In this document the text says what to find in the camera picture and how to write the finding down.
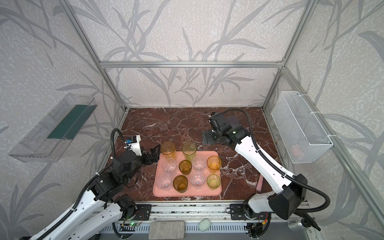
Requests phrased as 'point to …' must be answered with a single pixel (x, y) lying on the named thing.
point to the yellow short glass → (214, 164)
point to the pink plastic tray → (182, 174)
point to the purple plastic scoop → (259, 183)
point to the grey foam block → (167, 230)
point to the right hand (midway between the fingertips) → (210, 131)
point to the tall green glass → (188, 150)
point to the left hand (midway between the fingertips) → (156, 143)
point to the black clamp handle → (307, 221)
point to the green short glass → (213, 181)
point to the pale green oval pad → (204, 225)
